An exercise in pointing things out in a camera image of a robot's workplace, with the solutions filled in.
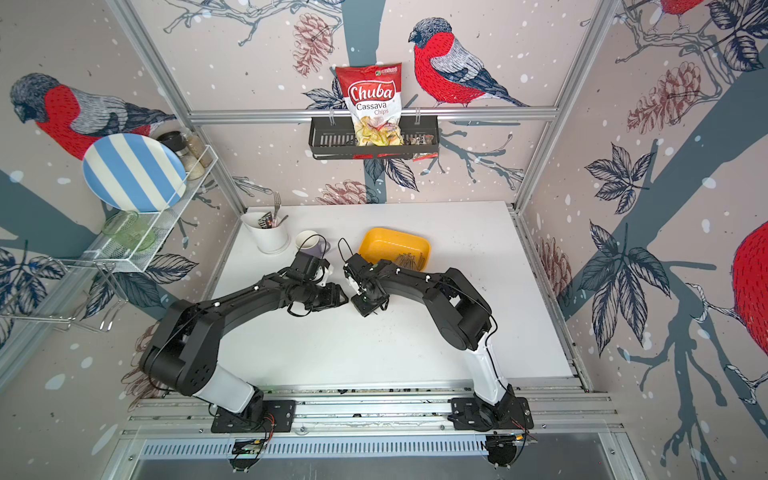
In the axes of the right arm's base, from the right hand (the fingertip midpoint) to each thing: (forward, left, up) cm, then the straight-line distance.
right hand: (367, 309), depth 94 cm
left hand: (+1, +6, +7) cm, 10 cm away
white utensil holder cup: (+21, +36, +8) cm, 43 cm away
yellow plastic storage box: (+23, -12, +2) cm, 26 cm away
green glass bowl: (+1, +55, +37) cm, 66 cm away
